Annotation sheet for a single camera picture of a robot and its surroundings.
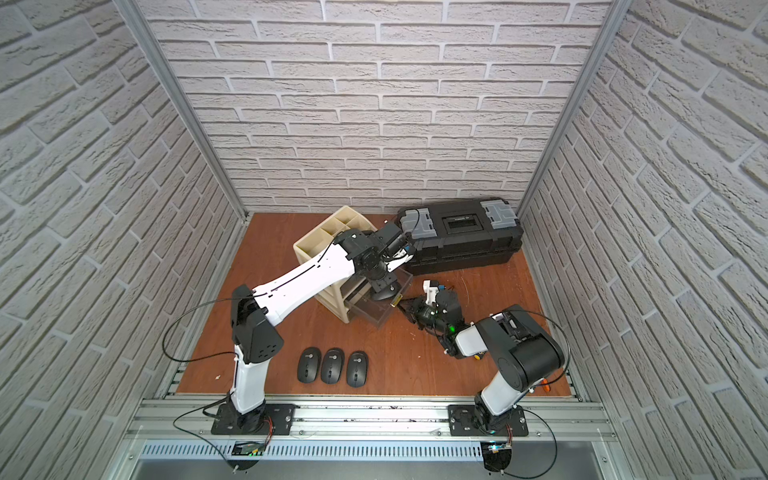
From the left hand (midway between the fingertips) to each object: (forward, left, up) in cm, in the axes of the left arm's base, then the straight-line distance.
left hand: (388, 273), depth 82 cm
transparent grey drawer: (-8, +4, -7) cm, 12 cm away
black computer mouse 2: (-20, +22, -17) cm, 34 cm away
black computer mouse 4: (-21, +8, -15) cm, 28 cm away
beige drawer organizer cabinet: (-5, +16, -7) cm, 18 cm away
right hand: (-4, -3, -10) cm, 11 cm away
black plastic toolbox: (+14, -23, +1) cm, 27 cm away
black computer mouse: (-2, +1, -7) cm, 7 cm away
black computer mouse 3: (-20, +15, -17) cm, 30 cm away
